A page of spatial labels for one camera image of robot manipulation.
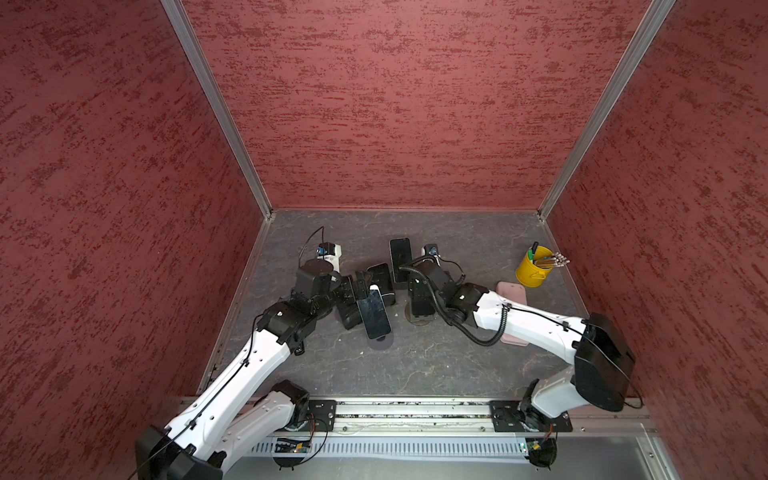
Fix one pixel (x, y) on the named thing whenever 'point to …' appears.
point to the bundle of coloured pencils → (555, 261)
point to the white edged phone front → (374, 314)
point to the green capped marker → (532, 250)
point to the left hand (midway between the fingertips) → (357, 282)
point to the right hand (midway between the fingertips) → (418, 283)
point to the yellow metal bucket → (528, 273)
